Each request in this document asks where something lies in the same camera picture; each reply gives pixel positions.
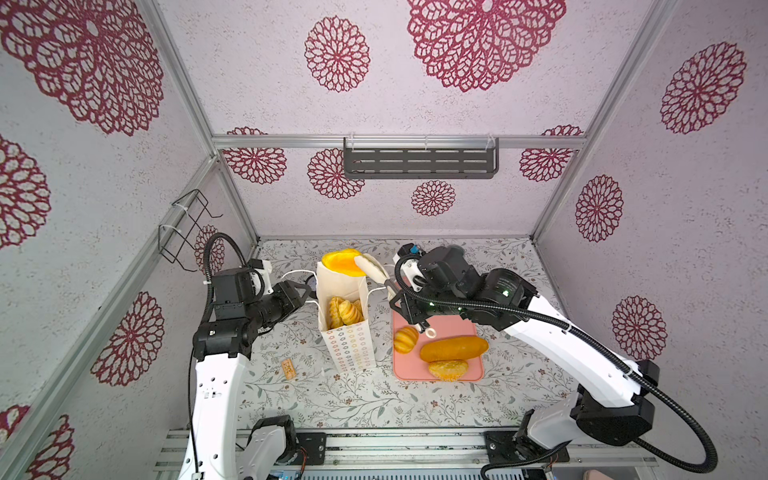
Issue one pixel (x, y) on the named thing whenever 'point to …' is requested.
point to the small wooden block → (289, 368)
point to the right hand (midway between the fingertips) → (393, 298)
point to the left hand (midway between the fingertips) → (305, 297)
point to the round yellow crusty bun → (448, 370)
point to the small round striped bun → (405, 339)
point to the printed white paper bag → (351, 346)
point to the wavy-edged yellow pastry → (351, 313)
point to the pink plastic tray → (412, 366)
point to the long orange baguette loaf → (447, 349)
